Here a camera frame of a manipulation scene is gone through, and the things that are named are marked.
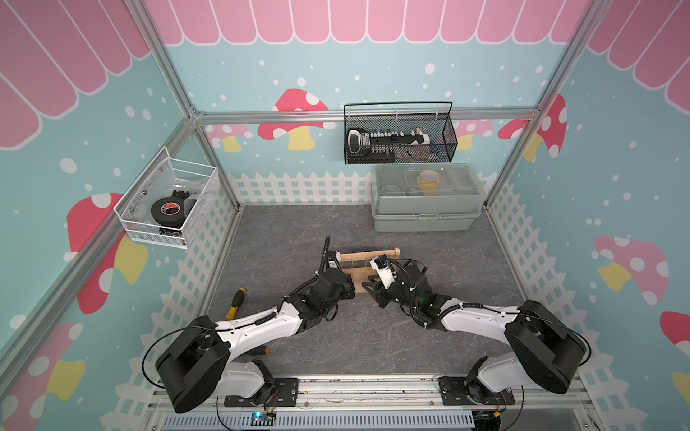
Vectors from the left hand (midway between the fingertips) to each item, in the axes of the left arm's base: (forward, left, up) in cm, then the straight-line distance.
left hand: (351, 280), depth 85 cm
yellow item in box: (+42, -30, +7) cm, 52 cm away
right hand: (-1, -4, +1) cm, 4 cm away
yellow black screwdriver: (-4, +39, -9) cm, 40 cm away
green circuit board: (-36, +24, -13) cm, 45 cm away
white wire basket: (+22, +57, +23) cm, 65 cm away
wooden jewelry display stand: (+2, -2, +6) cm, 7 cm away
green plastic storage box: (+34, -28, +4) cm, 44 cm away
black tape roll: (+7, +49, +24) cm, 55 cm away
